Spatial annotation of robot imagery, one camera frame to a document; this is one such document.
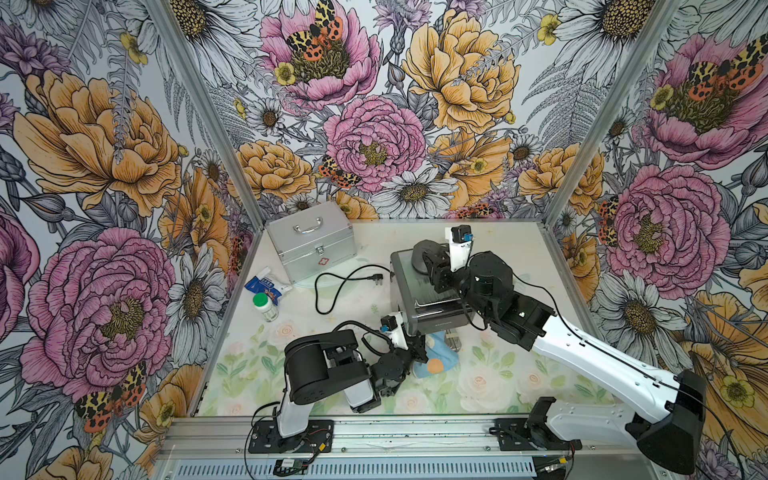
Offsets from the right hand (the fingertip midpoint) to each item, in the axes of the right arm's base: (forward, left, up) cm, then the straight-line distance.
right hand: (427, 262), depth 72 cm
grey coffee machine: (-11, +2, -2) cm, 12 cm away
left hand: (-7, -1, -21) cm, 22 cm away
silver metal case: (+22, +33, -14) cm, 42 cm away
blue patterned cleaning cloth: (-14, -4, -24) cm, 28 cm away
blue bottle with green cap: (+12, +49, -25) cm, 57 cm away
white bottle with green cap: (+2, +46, -21) cm, 50 cm away
